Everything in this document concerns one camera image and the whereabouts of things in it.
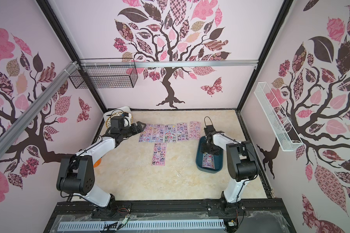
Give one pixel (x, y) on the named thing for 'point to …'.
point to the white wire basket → (279, 127)
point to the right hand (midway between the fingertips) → (208, 153)
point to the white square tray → (126, 109)
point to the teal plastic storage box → (218, 159)
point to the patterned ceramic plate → (108, 121)
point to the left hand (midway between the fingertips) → (141, 128)
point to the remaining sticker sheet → (170, 135)
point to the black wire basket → (107, 73)
